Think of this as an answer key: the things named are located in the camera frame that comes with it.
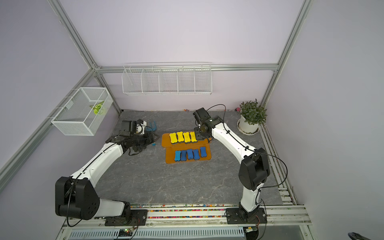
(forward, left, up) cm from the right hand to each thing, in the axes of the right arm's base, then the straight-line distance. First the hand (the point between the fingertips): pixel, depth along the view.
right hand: (201, 132), depth 87 cm
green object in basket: (+7, +57, +13) cm, 59 cm away
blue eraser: (-7, +15, -14) cm, 22 cm away
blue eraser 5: (-4, -1, -15) cm, 16 cm away
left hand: (-4, +26, 0) cm, 26 cm away
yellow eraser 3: (-2, +13, -1) cm, 13 cm away
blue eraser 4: (-7, +3, -14) cm, 16 cm away
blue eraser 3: (-7, +7, -14) cm, 17 cm away
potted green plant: (+11, -32, +3) cm, 34 cm away
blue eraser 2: (-7, +11, -14) cm, 20 cm away
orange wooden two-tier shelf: (-4, +1, -15) cm, 16 cm away
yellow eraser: (-5, +5, 0) cm, 7 cm away
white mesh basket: (+7, +67, +10) cm, 68 cm away
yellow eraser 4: (-3, +16, -1) cm, 17 cm away
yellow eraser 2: (-4, +8, 0) cm, 9 cm away
